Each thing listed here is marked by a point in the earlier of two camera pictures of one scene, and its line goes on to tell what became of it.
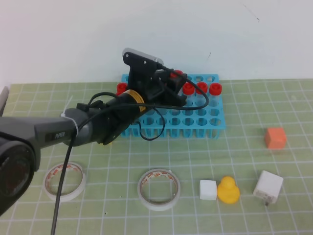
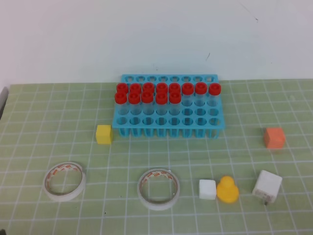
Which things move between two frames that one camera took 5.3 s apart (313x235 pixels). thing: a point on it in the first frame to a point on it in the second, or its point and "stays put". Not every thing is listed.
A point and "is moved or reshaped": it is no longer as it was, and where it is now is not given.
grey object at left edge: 4,96 stays put
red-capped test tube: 174,74 is moved or reshaped
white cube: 208,190 stays put
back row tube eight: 215,90 stays put
